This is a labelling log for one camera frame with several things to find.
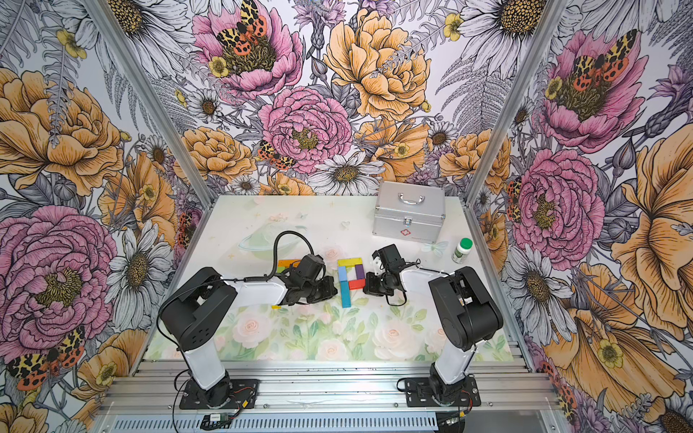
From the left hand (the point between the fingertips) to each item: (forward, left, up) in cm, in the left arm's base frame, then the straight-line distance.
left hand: (336, 297), depth 93 cm
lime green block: (+10, +20, +2) cm, 22 cm away
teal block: (+1, -3, 0) cm, 4 cm away
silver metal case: (+27, -27, +13) cm, 40 cm away
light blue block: (+9, -2, 0) cm, 9 cm away
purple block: (+9, -8, 0) cm, 12 cm away
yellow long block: (-3, +19, 0) cm, 20 cm away
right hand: (+1, -10, 0) cm, 10 cm away
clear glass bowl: (+23, +31, -1) cm, 39 cm away
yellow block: (+13, -5, +1) cm, 14 cm away
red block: (+5, -7, -1) cm, 9 cm away
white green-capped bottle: (+14, -45, +7) cm, 47 cm away
